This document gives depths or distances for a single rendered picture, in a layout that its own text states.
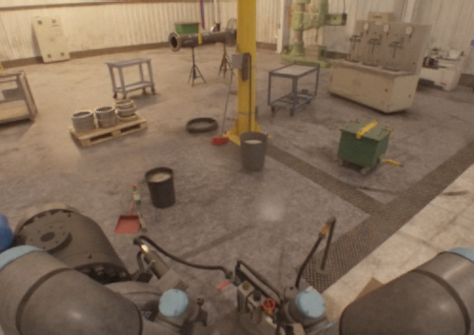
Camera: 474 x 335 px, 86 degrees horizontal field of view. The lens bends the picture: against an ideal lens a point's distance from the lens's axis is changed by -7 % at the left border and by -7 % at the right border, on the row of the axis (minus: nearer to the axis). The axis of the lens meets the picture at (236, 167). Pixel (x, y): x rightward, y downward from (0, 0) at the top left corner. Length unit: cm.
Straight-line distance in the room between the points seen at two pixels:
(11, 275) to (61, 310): 11
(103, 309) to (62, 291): 6
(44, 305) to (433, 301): 53
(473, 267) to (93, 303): 57
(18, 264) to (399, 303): 57
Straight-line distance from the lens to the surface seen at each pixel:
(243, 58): 409
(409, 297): 47
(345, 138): 380
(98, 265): 155
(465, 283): 52
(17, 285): 52
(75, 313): 47
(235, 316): 219
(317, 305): 101
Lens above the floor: 189
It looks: 30 degrees down
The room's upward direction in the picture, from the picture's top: 1 degrees counter-clockwise
